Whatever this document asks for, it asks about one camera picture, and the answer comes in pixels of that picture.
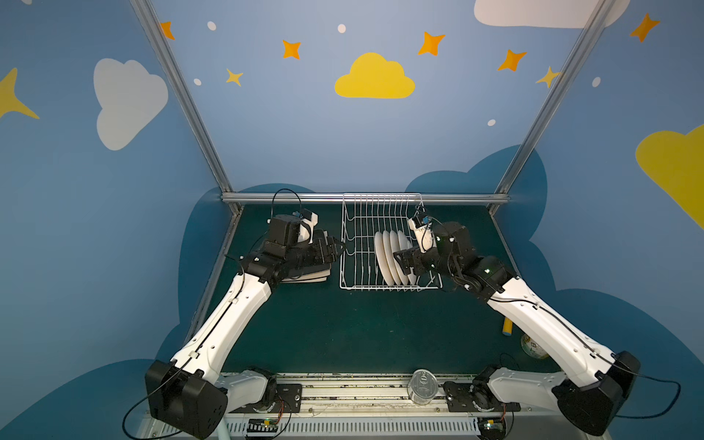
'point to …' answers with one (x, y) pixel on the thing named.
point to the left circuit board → (262, 425)
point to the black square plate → (296, 272)
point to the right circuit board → (491, 428)
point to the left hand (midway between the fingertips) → (332, 245)
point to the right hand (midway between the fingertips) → (410, 245)
